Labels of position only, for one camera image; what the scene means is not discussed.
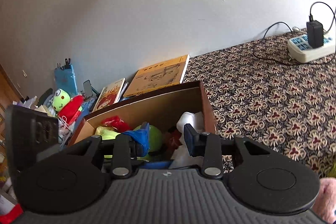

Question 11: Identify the large yellow book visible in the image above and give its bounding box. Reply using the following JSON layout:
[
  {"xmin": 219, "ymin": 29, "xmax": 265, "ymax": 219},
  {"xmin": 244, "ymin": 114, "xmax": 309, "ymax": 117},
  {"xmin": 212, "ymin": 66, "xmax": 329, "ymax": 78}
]
[{"xmin": 123, "ymin": 55, "xmax": 190, "ymax": 98}]

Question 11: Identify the red white picture book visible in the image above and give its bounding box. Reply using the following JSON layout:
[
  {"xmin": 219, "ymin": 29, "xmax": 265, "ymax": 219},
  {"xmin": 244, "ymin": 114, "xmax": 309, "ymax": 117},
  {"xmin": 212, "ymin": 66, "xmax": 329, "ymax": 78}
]
[{"xmin": 92, "ymin": 78, "xmax": 128, "ymax": 112}]

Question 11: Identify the green frog plush toy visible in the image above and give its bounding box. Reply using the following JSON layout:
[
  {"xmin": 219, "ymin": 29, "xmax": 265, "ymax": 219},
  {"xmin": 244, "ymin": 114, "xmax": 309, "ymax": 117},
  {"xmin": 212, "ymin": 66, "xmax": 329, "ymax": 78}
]
[{"xmin": 52, "ymin": 89, "xmax": 84, "ymax": 126}]

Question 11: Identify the pink plush bear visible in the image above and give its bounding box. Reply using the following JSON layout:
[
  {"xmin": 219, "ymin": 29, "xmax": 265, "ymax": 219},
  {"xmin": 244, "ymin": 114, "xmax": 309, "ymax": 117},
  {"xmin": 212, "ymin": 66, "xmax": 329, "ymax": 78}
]
[{"xmin": 313, "ymin": 178, "xmax": 336, "ymax": 223}]

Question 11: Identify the yellow green plush in box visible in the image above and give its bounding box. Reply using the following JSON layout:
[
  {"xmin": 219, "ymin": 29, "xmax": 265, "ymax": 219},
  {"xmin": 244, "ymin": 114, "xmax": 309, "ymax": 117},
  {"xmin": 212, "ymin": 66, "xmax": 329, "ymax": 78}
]
[{"xmin": 95, "ymin": 125, "xmax": 163, "ymax": 152}]

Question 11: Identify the white power strip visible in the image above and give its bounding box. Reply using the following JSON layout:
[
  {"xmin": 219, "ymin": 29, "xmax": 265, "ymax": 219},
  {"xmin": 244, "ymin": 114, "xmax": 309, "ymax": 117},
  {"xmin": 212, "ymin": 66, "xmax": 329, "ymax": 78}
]
[{"xmin": 287, "ymin": 34, "xmax": 335, "ymax": 64}]

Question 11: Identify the black charger adapter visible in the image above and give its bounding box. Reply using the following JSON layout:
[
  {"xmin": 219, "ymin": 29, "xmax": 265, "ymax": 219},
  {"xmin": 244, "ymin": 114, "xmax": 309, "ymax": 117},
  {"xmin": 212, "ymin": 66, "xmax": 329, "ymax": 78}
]
[{"xmin": 306, "ymin": 14, "xmax": 324, "ymax": 49}]

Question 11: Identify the black charger cable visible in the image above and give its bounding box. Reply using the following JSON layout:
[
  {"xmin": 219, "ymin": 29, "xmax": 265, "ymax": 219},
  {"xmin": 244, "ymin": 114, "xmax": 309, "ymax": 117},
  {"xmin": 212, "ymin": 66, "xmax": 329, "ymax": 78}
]
[{"xmin": 252, "ymin": 0, "xmax": 336, "ymax": 65}]

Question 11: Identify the white soft cloth toy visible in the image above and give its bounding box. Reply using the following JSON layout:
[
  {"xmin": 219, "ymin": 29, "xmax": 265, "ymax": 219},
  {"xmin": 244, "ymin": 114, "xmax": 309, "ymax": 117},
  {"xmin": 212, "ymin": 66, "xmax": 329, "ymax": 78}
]
[{"xmin": 169, "ymin": 112, "xmax": 204, "ymax": 169}]

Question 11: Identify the red cloth in box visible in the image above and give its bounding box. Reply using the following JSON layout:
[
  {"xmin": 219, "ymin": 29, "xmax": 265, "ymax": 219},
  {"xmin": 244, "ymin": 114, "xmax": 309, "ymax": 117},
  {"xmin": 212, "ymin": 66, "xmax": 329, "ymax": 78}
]
[{"xmin": 101, "ymin": 116, "xmax": 131, "ymax": 133}]

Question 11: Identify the brown cardboard box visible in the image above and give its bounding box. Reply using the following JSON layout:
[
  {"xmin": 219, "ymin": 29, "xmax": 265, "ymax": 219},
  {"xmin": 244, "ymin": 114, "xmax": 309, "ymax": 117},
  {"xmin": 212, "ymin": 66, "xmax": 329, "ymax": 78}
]
[{"xmin": 67, "ymin": 80, "xmax": 219, "ymax": 162}]

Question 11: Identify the blue standing bag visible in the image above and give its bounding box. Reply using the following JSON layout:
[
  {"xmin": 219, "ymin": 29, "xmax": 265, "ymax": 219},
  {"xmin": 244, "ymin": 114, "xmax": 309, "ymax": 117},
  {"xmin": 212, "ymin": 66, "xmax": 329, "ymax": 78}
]
[{"xmin": 54, "ymin": 58, "xmax": 78, "ymax": 97}]

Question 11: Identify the patterned floral bed cover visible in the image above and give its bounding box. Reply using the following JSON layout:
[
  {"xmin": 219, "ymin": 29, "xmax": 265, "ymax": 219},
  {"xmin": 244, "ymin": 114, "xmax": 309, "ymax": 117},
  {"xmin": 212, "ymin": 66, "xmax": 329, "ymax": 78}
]
[{"xmin": 185, "ymin": 33, "xmax": 335, "ymax": 177}]

